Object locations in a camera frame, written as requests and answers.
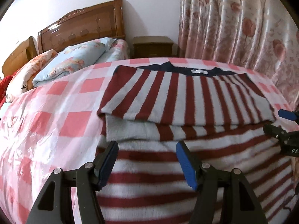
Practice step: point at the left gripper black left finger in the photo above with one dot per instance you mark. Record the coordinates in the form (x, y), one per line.
(54, 204)

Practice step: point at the light blue floral pillow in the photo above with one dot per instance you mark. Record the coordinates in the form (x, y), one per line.
(72, 59)

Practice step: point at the floral pink curtain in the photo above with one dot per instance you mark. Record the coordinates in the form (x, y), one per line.
(255, 34)

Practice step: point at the wooden nightstand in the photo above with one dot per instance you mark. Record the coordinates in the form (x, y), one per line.
(152, 46)

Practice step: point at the red blanket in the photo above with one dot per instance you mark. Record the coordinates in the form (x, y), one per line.
(3, 87)

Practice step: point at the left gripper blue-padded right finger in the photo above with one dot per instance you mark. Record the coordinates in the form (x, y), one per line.
(240, 203)

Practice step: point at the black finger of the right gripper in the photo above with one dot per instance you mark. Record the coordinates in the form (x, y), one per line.
(277, 132)

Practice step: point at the pink checkered plastic table cover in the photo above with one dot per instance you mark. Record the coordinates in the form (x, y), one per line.
(57, 126)

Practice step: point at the red grey striped sweater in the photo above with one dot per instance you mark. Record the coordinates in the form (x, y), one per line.
(220, 119)

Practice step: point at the dark wooden headboard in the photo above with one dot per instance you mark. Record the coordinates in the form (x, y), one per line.
(81, 25)

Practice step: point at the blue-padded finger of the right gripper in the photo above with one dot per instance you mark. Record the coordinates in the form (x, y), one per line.
(289, 115)

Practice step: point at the orange floral pillow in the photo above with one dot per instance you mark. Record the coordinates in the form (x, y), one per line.
(18, 84)

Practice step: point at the light wooden headboard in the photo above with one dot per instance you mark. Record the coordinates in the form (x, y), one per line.
(20, 56)

